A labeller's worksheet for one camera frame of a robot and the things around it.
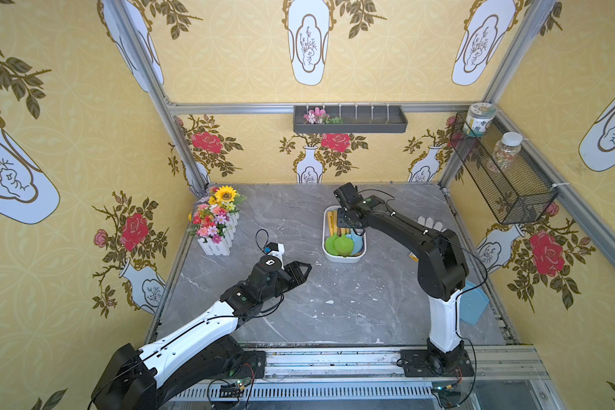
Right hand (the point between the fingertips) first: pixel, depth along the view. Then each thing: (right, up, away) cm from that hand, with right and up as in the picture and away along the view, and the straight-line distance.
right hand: (352, 215), depth 97 cm
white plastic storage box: (-2, -16, -5) cm, 17 cm away
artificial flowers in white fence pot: (-49, -1, -8) cm, 50 cm away
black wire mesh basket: (+49, +13, -13) cm, 52 cm away
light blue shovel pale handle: (+2, -10, -1) cm, 10 cm away
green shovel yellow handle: (-9, -11, 0) cm, 14 cm away
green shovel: (-4, -11, -2) cm, 12 cm away
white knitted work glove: (+33, -3, +9) cm, 35 cm away
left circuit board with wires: (-37, -48, -26) cm, 66 cm away
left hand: (-19, -16, -17) cm, 30 cm away
